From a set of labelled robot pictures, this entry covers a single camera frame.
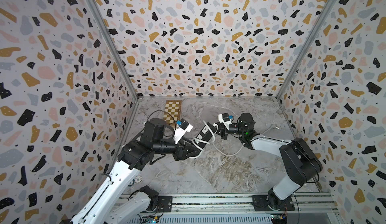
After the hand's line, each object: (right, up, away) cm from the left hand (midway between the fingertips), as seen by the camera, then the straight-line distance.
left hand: (197, 148), depth 61 cm
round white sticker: (-33, -22, +21) cm, 45 cm away
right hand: (+6, +6, +16) cm, 18 cm away
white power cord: (+7, +7, -2) cm, 10 cm away
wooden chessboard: (-20, +15, +48) cm, 54 cm away
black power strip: (+3, +6, -1) cm, 7 cm away
